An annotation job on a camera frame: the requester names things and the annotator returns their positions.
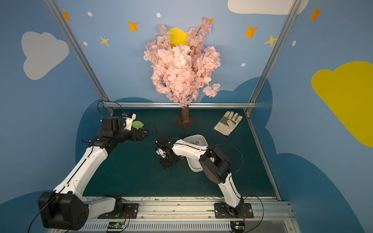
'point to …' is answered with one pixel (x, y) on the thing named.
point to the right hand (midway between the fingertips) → (168, 163)
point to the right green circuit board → (238, 226)
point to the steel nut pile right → (181, 157)
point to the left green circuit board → (115, 225)
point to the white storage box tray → (195, 164)
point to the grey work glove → (228, 123)
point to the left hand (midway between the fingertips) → (141, 128)
